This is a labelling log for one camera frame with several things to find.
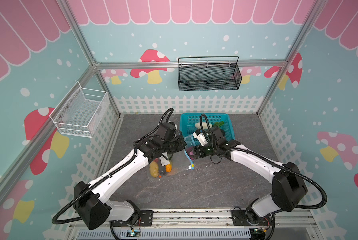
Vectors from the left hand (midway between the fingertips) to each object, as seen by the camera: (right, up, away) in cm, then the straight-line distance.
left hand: (186, 146), depth 75 cm
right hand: (+2, -4, +7) cm, 8 cm away
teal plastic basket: (+1, +14, +35) cm, 38 cm away
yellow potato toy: (-19, -14, +11) cm, 26 cm away
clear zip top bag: (-10, -12, +15) cm, 22 cm away
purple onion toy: (+2, -3, +2) cm, 4 cm away
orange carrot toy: (-10, -14, +13) cm, 22 cm away
